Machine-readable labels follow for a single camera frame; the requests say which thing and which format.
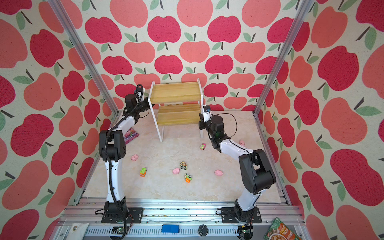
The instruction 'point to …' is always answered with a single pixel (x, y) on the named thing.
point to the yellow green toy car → (183, 165)
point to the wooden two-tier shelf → (175, 104)
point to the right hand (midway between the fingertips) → (204, 112)
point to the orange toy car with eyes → (188, 178)
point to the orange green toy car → (143, 172)
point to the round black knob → (203, 230)
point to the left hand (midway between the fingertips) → (160, 99)
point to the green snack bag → (278, 230)
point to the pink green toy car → (202, 146)
